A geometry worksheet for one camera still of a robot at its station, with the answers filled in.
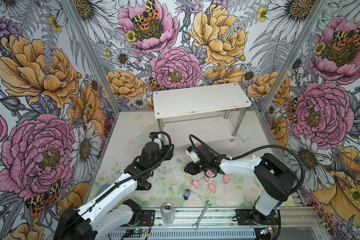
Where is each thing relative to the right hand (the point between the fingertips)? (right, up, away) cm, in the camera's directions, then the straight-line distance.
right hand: (188, 173), depth 86 cm
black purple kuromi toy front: (-1, -9, -7) cm, 11 cm away
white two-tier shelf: (+5, +33, -12) cm, 35 cm away
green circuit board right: (+35, -23, -15) cm, 44 cm away
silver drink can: (-10, -9, -22) cm, 25 cm away
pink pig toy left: (+4, -5, -3) cm, 7 cm away
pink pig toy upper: (+9, +4, -11) cm, 15 cm away
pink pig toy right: (+21, -3, -1) cm, 21 cm away
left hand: (-10, +14, -6) cm, 18 cm away
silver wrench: (+9, -14, -8) cm, 19 cm away
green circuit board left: (-23, -22, -15) cm, 36 cm away
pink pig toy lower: (+13, -7, -3) cm, 15 cm away
